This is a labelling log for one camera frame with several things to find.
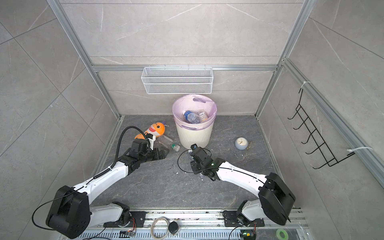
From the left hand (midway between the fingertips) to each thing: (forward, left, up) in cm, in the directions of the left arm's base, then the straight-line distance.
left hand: (163, 148), depth 86 cm
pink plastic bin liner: (+27, -17, +11) cm, 34 cm away
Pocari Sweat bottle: (+19, -17, +5) cm, 26 cm away
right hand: (-7, -19, -5) cm, 20 cm away
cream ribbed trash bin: (+5, -14, +4) cm, 15 cm away
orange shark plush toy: (+18, +7, -5) cm, 20 cm away
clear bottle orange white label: (+20, -25, +6) cm, 32 cm away
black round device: (-39, -7, -3) cm, 39 cm away
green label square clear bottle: (+6, -6, -10) cm, 14 cm away
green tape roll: (-43, -57, -13) cm, 73 cm away
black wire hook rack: (-14, -74, +20) cm, 78 cm away
